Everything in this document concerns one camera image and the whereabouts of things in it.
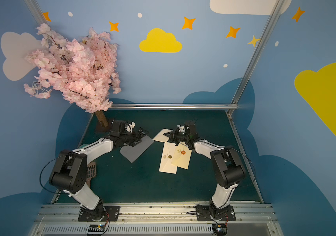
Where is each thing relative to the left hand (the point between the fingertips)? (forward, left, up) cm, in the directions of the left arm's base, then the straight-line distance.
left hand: (146, 134), depth 91 cm
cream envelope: (-8, -23, -14) cm, 28 cm away
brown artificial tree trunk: (+16, +35, -4) cm, 38 cm away
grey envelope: (-7, +9, -11) cm, 17 cm away
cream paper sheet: (-3, -9, +1) cm, 10 cm away
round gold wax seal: (-8, -15, -13) cm, 22 cm away
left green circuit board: (-48, +21, -16) cm, 55 cm away
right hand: (0, -11, +3) cm, 12 cm away
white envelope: (-14, -12, -14) cm, 23 cm away
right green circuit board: (-47, -42, -16) cm, 65 cm away
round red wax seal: (-5, -24, -14) cm, 28 cm away
